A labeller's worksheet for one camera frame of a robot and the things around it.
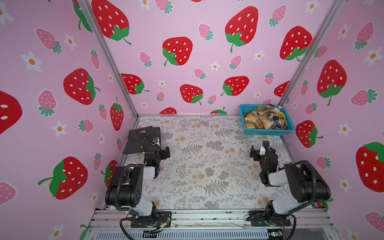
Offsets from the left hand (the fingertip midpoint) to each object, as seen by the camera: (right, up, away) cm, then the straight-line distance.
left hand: (160, 146), depth 95 cm
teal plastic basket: (+61, +28, +20) cm, 70 cm away
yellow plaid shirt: (+68, +19, +9) cm, 71 cm away
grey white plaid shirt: (+79, +16, +5) cm, 80 cm away
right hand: (+65, +1, -4) cm, 65 cm away
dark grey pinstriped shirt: (-16, +4, +6) cm, 18 cm away
